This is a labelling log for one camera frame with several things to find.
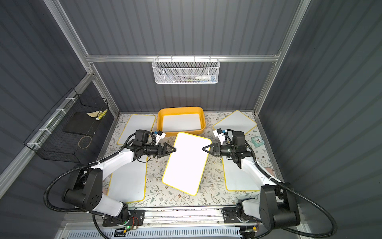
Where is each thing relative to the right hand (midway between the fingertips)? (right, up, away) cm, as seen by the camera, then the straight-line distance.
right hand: (206, 150), depth 77 cm
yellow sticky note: (-63, +19, +5) cm, 66 cm away
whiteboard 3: (-11, -10, +5) cm, 16 cm away
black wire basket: (-71, +6, -11) cm, 72 cm away
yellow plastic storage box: (-18, +25, +40) cm, 50 cm away
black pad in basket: (-66, +14, +2) cm, 67 cm away
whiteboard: (-53, +16, +40) cm, 68 cm away
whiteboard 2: (-20, +15, +35) cm, 44 cm away
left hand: (-18, -3, +5) cm, 19 cm away
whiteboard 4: (+27, +16, +40) cm, 51 cm away
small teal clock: (+37, +3, +24) cm, 44 cm away
